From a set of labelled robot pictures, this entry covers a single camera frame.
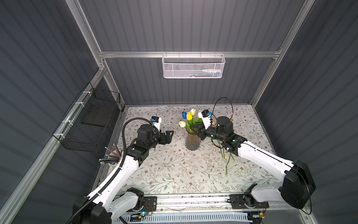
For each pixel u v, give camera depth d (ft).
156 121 2.20
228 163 2.90
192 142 3.15
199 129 2.22
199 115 2.20
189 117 2.42
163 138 2.23
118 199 1.83
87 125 2.41
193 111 2.53
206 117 2.14
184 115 2.48
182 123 2.37
